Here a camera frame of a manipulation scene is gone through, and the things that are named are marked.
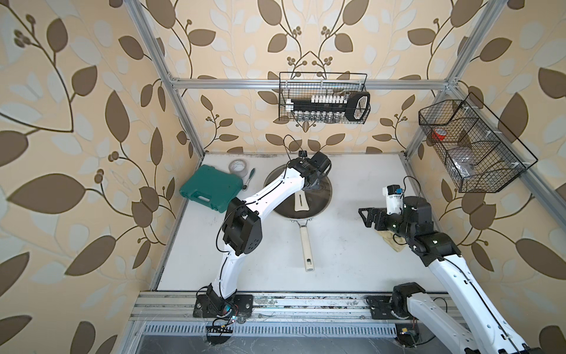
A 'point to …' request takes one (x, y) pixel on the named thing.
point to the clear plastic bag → (464, 165)
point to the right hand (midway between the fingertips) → (370, 210)
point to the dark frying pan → (306, 235)
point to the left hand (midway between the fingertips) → (301, 179)
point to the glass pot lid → (306, 204)
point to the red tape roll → (439, 133)
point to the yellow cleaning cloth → (394, 240)
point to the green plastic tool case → (212, 186)
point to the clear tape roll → (238, 167)
